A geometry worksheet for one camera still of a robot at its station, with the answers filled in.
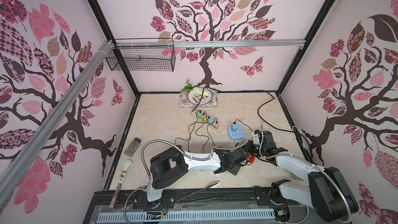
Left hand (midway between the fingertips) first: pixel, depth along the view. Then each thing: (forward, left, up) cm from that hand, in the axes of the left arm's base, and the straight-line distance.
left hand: (234, 168), depth 83 cm
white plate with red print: (+52, +23, +1) cm, 57 cm away
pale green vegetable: (+57, +21, +4) cm, 61 cm away
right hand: (+12, -6, +2) cm, 13 cm away
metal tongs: (-11, +20, +2) cm, 23 cm away
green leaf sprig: (+61, +28, +4) cm, 67 cm away
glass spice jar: (+11, +58, +3) cm, 60 cm away
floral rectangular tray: (+49, +31, 0) cm, 58 cm away
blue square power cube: (+20, -6, +1) cm, 21 cm away
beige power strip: (+23, +6, +1) cm, 24 cm away
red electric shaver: (+4, -9, +3) cm, 10 cm away
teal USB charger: (+22, -2, +6) cm, 23 cm away
